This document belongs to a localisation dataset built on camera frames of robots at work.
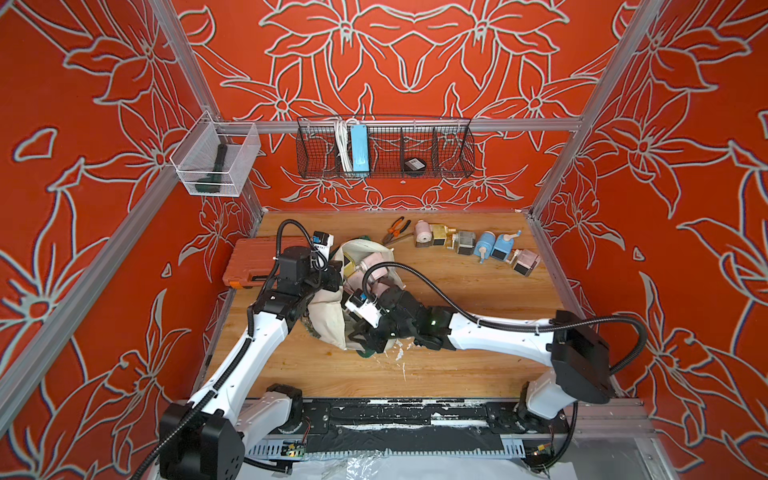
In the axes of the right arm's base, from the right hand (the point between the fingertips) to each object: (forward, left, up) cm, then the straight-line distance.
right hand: (350, 324), depth 73 cm
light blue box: (+48, 0, +19) cm, 51 cm away
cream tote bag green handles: (+3, +6, +2) cm, 7 cm away
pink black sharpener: (+28, -55, -10) cm, 62 cm away
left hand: (+16, +4, +6) cm, 17 cm away
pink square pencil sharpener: (+24, -6, -4) cm, 25 cm away
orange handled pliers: (+46, -12, -15) cm, 49 cm away
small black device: (+49, -18, +13) cm, 54 cm away
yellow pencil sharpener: (+39, -28, -10) cm, 50 cm away
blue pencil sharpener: (+33, -43, -9) cm, 55 cm away
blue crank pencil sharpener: (+34, -50, -10) cm, 61 cm away
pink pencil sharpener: (+38, -22, -8) cm, 44 cm away
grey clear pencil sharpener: (+36, -37, -11) cm, 52 cm away
